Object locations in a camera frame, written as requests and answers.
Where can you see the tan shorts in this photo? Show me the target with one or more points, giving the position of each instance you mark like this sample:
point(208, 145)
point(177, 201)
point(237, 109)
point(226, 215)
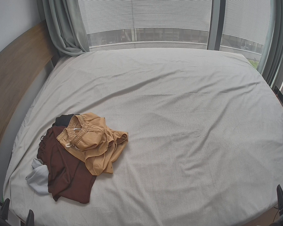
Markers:
point(98, 144)

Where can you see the bed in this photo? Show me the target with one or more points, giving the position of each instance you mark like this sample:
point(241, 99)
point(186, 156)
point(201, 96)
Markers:
point(179, 131)

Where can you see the white garment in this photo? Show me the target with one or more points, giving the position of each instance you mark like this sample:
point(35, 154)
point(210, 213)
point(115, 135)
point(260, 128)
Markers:
point(38, 180)

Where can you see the brown garment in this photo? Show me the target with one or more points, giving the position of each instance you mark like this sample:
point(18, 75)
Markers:
point(64, 174)

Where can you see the black garment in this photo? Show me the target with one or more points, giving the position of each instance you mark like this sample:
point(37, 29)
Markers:
point(62, 120)

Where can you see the grey-green curtain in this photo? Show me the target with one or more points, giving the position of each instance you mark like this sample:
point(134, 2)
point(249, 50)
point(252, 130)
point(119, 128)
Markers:
point(63, 25)
point(274, 46)

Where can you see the window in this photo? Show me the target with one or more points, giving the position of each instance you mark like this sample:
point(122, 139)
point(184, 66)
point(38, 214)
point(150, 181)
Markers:
point(151, 16)

